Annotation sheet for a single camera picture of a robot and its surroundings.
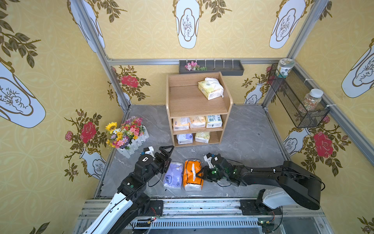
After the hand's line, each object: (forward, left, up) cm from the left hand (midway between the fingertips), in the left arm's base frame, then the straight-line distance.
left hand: (169, 150), depth 75 cm
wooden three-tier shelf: (+21, -15, +13) cm, 29 cm away
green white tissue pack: (+16, -25, +4) cm, 30 cm away
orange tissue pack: (-13, -11, -11) cm, 20 cm away
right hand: (-7, -15, -14) cm, 21 cm away
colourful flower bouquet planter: (+9, +24, -2) cm, 26 cm away
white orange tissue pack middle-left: (+14, -6, +4) cm, 16 cm away
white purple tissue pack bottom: (+14, -8, -11) cm, 19 cm away
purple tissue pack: (-10, -1, -14) cm, 17 cm away
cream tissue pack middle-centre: (+16, -16, +3) cm, 23 cm away
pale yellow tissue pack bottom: (+15, -20, -12) cm, 27 cm away
